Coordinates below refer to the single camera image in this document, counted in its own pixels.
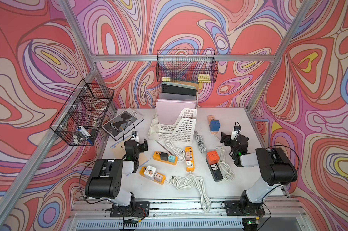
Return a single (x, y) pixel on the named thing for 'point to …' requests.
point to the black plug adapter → (164, 156)
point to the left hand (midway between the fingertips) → (138, 139)
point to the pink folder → (168, 110)
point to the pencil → (167, 150)
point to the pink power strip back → (210, 118)
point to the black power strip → (215, 170)
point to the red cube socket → (212, 157)
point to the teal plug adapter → (171, 158)
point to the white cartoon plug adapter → (150, 172)
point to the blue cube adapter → (214, 125)
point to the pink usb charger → (188, 155)
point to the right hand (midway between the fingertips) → (229, 135)
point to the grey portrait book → (120, 125)
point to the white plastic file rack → (184, 132)
